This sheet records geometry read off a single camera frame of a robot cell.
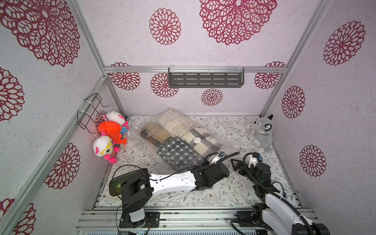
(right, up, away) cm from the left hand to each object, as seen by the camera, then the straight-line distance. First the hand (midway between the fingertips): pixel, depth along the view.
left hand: (211, 162), depth 80 cm
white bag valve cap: (-7, +11, +18) cm, 22 cm away
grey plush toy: (+35, +13, +15) cm, 40 cm away
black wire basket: (-65, +25, -7) cm, 70 cm away
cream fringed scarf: (-20, +21, +26) cm, 39 cm away
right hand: (+15, 0, +5) cm, 16 cm away
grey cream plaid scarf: (-3, +10, +16) cm, 19 cm away
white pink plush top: (-59, +26, +14) cm, 66 cm away
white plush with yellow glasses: (-60, +8, +1) cm, 61 cm away
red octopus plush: (-58, +18, +8) cm, 62 cm away
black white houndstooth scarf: (-18, +2, +12) cm, 22 cm away
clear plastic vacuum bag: (-53, +18, +29) cm, 63 cm away
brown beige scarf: (-37, +15, +24) cm, 46 cm away
